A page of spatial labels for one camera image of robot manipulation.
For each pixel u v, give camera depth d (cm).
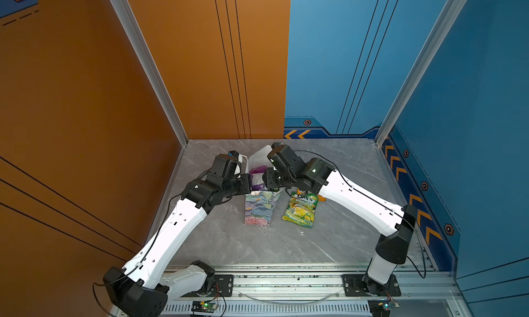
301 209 89
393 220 43
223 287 73
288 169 52
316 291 73
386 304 70
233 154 66
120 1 71
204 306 71
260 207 76
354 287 72
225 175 55
